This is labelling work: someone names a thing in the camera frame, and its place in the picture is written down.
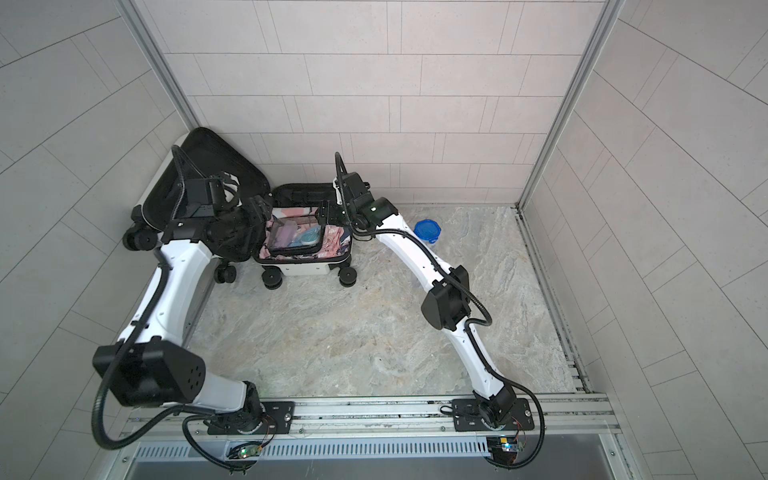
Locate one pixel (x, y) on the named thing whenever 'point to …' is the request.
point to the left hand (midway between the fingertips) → (270, 202)
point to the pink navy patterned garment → (264, 249)
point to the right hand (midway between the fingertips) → (321, 215)
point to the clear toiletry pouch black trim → (295, 234)
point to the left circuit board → (249, 451)
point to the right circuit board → (502, 448)
